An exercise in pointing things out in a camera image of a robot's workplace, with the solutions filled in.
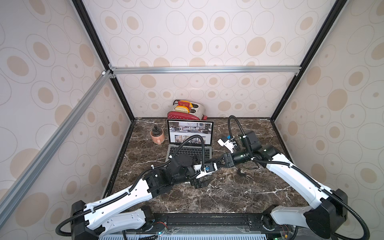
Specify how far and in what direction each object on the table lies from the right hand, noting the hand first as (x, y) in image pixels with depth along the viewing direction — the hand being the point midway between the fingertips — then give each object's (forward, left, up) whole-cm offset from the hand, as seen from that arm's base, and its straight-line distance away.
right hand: (215, 167), depth 69 cm
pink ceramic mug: (+25, +35, -13) cm, 45 cm away
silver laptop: (+30, +22, -10) cm, 38 cm away
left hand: (-2, +2, +3) cm, 4 cm away
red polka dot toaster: (+41, +20, -1) cm, 46 cm away
